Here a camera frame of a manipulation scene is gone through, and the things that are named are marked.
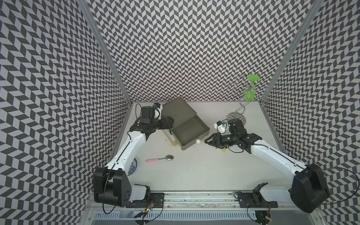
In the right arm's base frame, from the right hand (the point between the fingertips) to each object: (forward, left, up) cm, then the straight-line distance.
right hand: (207, 145), depth 77 cm
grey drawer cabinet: (+26, +16, -1) cm, 30 cm away
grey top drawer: (+9, +8, +2) cm, 12 cm away
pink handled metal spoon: (0, +23, -16) cm, 29 cm away
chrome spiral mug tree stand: (+28, -25, +15) cm, 40 cm away
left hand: (+14, +24, +3) cm, 28 cm away
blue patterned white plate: (-8, +44, -13) cm, 47 cm away
